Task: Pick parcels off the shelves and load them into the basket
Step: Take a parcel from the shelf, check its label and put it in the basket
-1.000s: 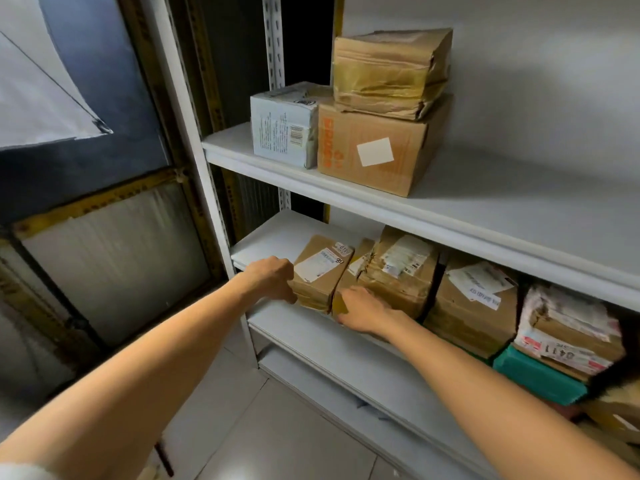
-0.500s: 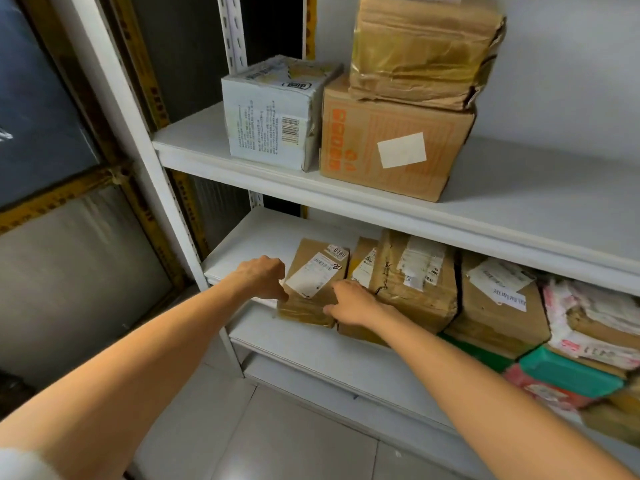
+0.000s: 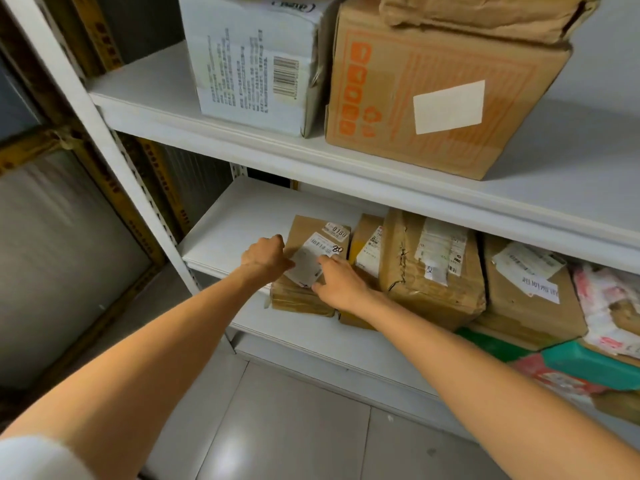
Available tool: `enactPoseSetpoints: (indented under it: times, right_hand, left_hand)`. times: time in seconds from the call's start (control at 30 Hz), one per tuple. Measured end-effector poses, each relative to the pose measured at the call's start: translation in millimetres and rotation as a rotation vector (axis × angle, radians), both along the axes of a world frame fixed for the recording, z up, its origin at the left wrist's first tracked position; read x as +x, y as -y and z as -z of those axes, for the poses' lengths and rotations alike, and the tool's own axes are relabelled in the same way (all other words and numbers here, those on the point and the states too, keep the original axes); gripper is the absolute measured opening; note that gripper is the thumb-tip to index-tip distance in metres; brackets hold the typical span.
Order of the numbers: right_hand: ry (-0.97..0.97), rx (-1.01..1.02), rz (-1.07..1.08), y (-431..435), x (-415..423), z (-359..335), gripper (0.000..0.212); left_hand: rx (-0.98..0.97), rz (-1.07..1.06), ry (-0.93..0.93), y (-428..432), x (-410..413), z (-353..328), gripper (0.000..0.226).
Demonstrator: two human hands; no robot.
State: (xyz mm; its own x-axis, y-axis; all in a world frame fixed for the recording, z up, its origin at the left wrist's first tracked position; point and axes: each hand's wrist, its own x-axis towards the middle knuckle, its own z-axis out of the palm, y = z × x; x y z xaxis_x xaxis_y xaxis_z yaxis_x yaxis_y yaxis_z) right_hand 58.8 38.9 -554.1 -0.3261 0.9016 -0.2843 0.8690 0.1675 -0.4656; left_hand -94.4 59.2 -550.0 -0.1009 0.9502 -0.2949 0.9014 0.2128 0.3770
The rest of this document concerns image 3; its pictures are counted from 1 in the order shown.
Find person's left hand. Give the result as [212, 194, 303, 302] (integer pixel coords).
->
[241, 234, 296, 286]

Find person's right hand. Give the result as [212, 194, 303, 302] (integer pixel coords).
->
[311, 254, 374, 316]

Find white paper label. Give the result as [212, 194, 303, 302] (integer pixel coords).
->
[287, 244, 327, 289]

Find person's right forearm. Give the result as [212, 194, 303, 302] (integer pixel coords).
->
[345, 290, 640, 480]

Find person's left forearm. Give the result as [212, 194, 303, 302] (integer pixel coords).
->
[0, 266, 274, 480]

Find small brown labelled parcel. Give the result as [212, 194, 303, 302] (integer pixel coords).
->
[270, 215, 352, 318]

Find slim yellow-brown parcel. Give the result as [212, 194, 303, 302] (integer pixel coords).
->
[339, 213, 385, 331]

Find brown taped cardboard box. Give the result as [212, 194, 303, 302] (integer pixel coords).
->
[378, 209, 487, 332]

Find flat dark green parcel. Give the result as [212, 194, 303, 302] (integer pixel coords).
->
[454, 327, 535, 364]

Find brown box with white labels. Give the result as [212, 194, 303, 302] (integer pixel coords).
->
[475, 234, 589, 351]

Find white printed carton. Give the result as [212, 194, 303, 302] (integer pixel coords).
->
[177, 0, 346, 139]

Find white metal shelf unit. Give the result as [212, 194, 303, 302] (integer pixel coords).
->
[0, 0, 640, 445]

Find brown carton with orange print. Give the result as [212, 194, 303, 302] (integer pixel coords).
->
[324, 0, 573, 181]

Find pink red plastic packet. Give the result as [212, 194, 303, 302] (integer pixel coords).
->
[509, 353, 608, 406]

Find pink and white mailer bag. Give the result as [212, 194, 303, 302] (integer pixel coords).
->
[571, 262, 640, 360]

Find teal green parcel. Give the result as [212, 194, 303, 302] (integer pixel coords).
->
[541, 341, 640, 392]

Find crumpled brown paper parcel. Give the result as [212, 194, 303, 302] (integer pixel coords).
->
[378, 0, 603, 46]

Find white sleeve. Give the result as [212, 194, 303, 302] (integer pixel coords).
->
[0, 435, 97, 480]

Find small brown paper parcel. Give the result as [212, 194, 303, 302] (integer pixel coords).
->
[594, 389, 640, 426]

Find yellow metal frame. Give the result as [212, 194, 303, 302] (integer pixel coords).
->
[0, 0, 192, 395]

